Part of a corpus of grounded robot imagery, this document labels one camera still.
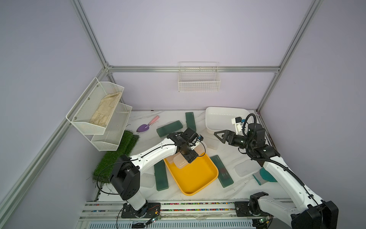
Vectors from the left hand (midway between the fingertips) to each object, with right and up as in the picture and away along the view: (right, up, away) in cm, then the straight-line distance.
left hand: (188, 154), depth 83 cm
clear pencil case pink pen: (-11, -4, +5) cm, 12 cm away
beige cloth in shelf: (-48, +23, -6) cm, 53 cm away
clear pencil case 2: (-5, -3, -3) cm, 7 cm away
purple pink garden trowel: (-34, +15, +26) cm, 45 cm away
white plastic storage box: (+27, +22, +34) cm, 49 cm away
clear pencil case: (-25, -16, +1) cm, 29 cm away
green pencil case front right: (+21, -13, +1) cm, 25 cm away
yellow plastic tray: (+3, -13, 0) cm, 14 cm away
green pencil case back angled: (-15, +14, +24) cm, 32 cm away
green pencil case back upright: (+2, +20, +29) cm, 36 cm away
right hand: (+17, +11, -7) cm, 21 cm away
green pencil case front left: (-17, -14, +2) cm, 22 cm away
